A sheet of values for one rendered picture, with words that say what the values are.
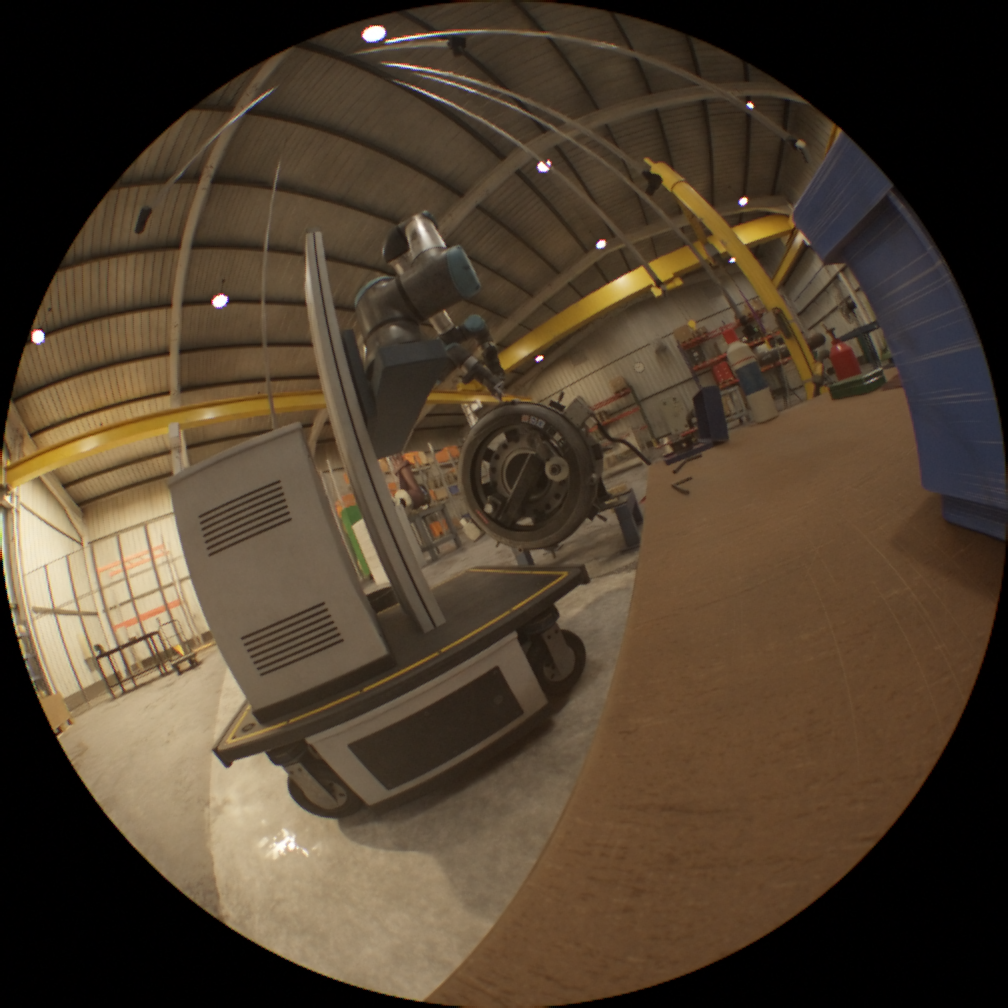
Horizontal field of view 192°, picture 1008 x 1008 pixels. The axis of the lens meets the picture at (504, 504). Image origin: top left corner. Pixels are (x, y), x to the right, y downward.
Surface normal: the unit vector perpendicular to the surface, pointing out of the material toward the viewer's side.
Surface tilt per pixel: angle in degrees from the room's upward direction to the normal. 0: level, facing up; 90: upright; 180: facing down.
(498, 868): 0
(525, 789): 0
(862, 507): 0
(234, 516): 90
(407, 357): 90
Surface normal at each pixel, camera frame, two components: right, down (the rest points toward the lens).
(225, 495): 0.46, -0.18
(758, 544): -0.39, -0.92
